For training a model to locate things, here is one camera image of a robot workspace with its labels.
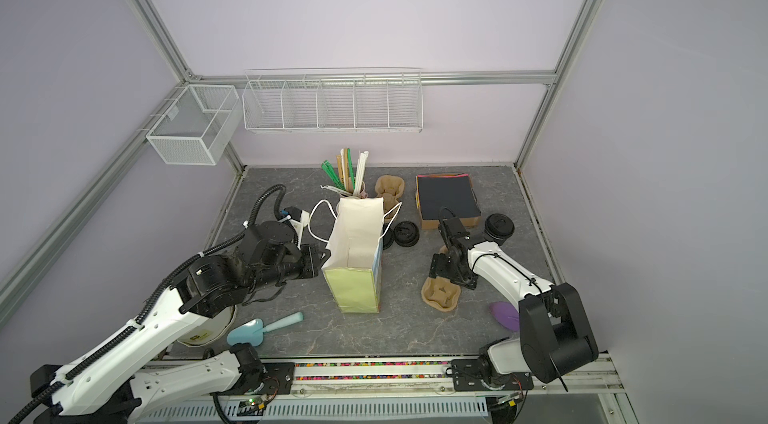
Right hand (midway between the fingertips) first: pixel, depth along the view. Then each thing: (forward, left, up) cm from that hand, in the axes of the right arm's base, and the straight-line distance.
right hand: (448, 278), depth 87 cm
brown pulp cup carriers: (+37, +18, -2) cm, 41 cm away
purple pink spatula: (-9, -15, -3) cm, 18 cm away
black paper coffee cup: (+12, -15, +8) cm, 21 cm away
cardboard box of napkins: (+34, -6, -1) cm, 35 cm away
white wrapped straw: (+35, +27, +14) cm, 47 cm away
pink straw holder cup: (+28, +27, +5) cm, 39 cm away
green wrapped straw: (+30, +37, +15) cm, 50 cm away
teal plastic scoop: (-14, +55, -3) cm, 56 cm away
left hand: (-6, +30, +23) cm, 38 cm away
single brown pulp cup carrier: (-3, +2, -4) cm, 5 cm away
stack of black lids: (-2, +17, +26) cm, 31 cm away
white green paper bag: (+7, +29, -3) cm, 30 cm away
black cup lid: (+15, +12, 0) cm, 20 cm away
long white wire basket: (+50, +36, +28) cm, 68 cm away
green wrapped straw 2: (+34, +30, +11) cm, 47 cm away
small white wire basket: (+41, +81, +24) cm, 94 cm away
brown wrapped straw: (+34, +32, +13) cm, 49 cm away
